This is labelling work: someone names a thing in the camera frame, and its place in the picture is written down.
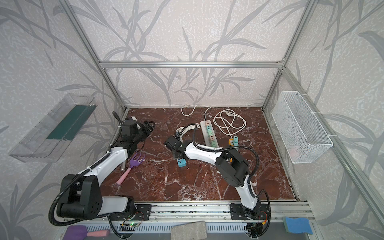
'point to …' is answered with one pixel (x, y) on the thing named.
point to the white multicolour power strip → (210, 138)
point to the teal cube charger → (236, 140)
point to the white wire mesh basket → (304, 137)
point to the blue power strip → (181, 162)
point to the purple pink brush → (80, 232)
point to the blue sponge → (297, 225)
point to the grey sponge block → (191, 231)
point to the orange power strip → (231, 141)
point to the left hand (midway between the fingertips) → (154, 120)
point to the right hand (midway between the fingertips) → (179, 147)
